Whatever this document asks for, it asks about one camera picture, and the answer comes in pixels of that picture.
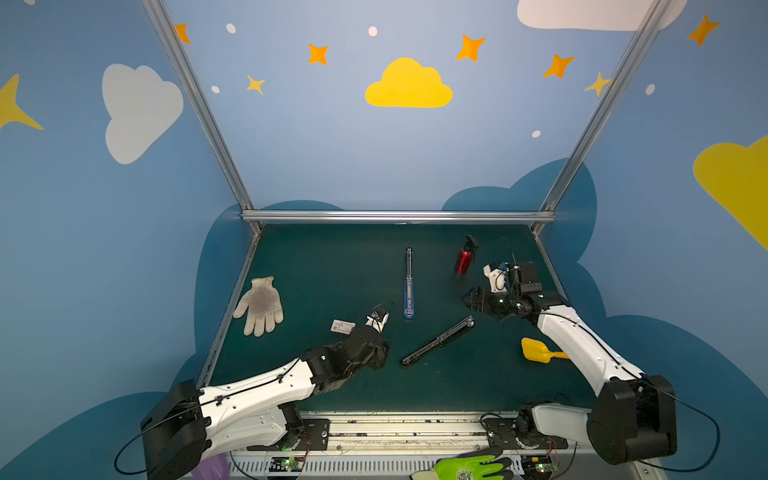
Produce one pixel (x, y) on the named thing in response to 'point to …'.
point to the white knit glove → (262, 307)
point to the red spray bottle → (464, 258)
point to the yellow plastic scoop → (537, 351)
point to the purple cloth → (215, 467)
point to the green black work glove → (482, 464)
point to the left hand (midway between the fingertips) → (387, 340)
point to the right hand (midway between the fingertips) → (475, 298)
